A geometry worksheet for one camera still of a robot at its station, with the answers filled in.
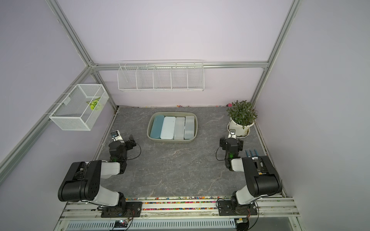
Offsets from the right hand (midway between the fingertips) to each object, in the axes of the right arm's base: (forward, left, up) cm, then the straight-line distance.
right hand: (231, 136), depth 94 cm
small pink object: (+38, -7, -8) cm, 39 cm away
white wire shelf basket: (+35, +50, +24) cm, 66 cm away
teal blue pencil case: (+11, +51, -2) cm, 53 cm away
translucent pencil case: (+8, +35, -4) cm, 36 cm away
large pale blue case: (+8, +43, -1) cm, 44 cm away
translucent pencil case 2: (+11, +28, -3) cm, 30 cm away
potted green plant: (+6, -5, +12) cm, 15 cm away
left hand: (-1, +69, +3) cm, 69 cm away
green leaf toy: (+8, +82, +24) cm, 86 cm away
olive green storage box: (+22, +39, -2) cm, 44 cm away
